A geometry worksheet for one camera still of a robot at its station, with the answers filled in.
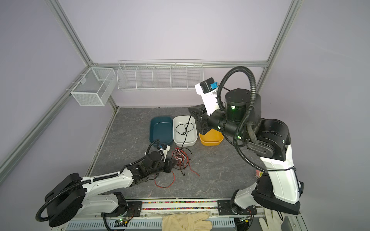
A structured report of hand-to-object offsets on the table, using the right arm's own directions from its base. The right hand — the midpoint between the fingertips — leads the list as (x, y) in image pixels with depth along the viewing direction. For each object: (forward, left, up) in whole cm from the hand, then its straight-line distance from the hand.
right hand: (191, 109), depth 47 cm
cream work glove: (-26, +3, -53) cm, 59 cm away
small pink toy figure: (-4, -38, -49) cm, 62 cm away
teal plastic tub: (+32, +24, -53) cm, 67 cm away
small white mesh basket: (+51, +70, -29) cm, 91 cm away
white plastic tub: (+35, +9, -51) cm, 63 cm away
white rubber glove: (-26, -40, -52) cm, 71 cm away
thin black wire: (+2, +6, -44) cm, 44 cm away
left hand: (0, +9, -45) cm, 46 cm away
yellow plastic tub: (+22, -14, -51) cm, 57 cm away
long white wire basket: (+56, +23, -22) cm, 65 cm away
